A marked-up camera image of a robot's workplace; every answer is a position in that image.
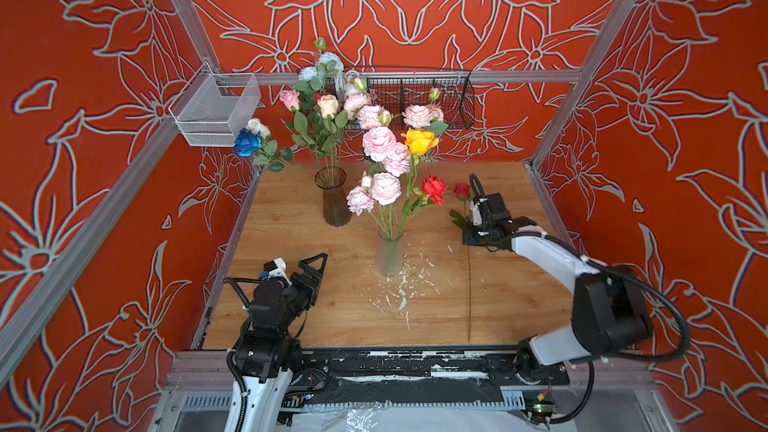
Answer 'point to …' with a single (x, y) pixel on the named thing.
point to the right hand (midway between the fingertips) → (463, 231)
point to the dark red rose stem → (433, 190)
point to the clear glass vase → (390, 250)
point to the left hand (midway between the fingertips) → (326, 265)
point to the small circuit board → (539, 410)
